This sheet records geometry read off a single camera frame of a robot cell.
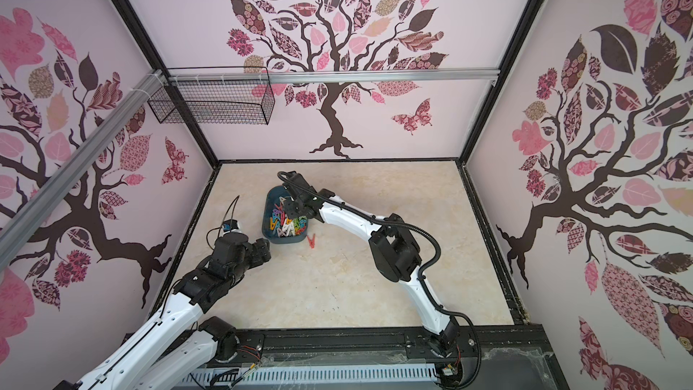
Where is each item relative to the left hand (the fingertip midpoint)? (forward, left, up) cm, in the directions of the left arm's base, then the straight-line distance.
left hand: (258, 251), depth 81 cm
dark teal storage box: (+25, +3, -6) cm, 26 cm away
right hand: (+18, -7, +1) cm, 19 cm away
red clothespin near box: (+9, -14, -11) cm, 20 cm away
